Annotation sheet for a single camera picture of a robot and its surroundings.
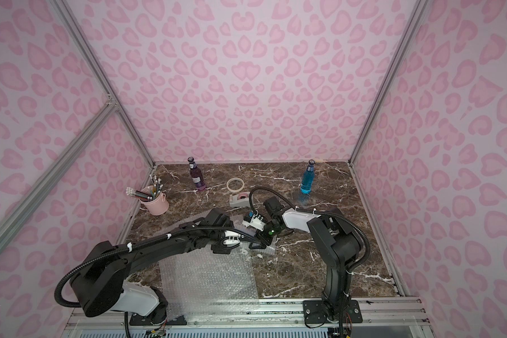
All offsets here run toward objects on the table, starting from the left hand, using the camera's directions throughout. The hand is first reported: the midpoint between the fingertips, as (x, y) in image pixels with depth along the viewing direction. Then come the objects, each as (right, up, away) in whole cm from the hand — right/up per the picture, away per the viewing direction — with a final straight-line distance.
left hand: (232, 232), depth 87 cm
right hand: (+10, -4, +3) cm, 11 cm away
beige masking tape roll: (-1, +16, +21) cm, 26 cm away
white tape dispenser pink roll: (+3, +12, +13) cm, 18 cm away
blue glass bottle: (+36, +22, +19) cm, 46 cm away
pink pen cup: (-37, +9, +11) cm, 39 cm away
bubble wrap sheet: (-8, -18, -9) cm, 22 cm away
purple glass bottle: (-19, +24, +13) cm, 33 cm away
